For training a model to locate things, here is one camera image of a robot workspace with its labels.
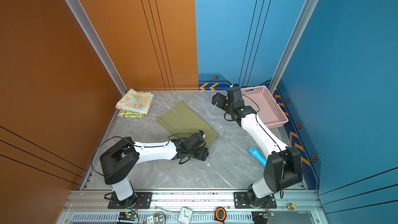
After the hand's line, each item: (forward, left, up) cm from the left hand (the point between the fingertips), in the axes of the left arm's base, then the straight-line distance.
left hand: (205, 150), depth 88 cm
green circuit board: (-31, +36, -3) cm, 47 cm away
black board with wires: (-30, -25, -2) cm, 40 cm away
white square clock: (-30, +9, +1) cm, 31 cm away
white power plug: (-32, +22, +7) cm, 39 cm away
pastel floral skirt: (+35, +50, +2) cm, 61 cm away
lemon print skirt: (+25, +53, -1) cm, 59 cm away
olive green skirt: (+21, +16, 0) cm, 26 cm away
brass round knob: (-26, -39, +1) cm, 47 cm away
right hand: (+20, -7, +21) cm, 30 cm away
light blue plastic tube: (-2, -28, +1) cm, 28 cm away
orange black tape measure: (-30, -7, +2) cm, 31 cm away
